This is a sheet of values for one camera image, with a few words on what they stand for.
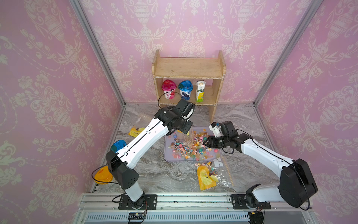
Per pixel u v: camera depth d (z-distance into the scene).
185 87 0.87
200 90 0.85
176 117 0.50
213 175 0.80
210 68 0.81
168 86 0.87
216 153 0.92
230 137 0.66
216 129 0.79
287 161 0.45
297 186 0.42
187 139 0.96
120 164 0.42
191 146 0.92
